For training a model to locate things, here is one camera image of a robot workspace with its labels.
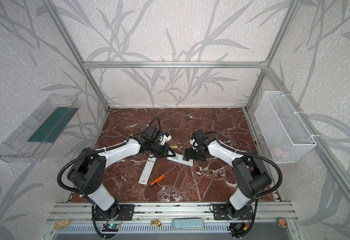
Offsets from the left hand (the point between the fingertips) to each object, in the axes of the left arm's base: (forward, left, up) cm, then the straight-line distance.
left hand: (176, 151), depth 84 cm
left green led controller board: (-35, +31, -12) cm, 48 cm away
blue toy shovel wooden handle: (+8, +3, -10) cm, 13 cm away
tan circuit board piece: (-33, +52, -10) cm, 63 cm away
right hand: (+1, -7, -7) cm, 10 cm away
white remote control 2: (-7, +17, -10) cm, 21 cm away
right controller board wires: (-34, -33, -9) cm, 48 cm away
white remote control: (-3, -2, -3) cm, 5 cm away
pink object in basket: (-5, -50, +11) cm, 51 cm away
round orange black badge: (-32, -52, -9) cm, 62 cm away
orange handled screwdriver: (-14, +12, -9) cm, 20 cm away
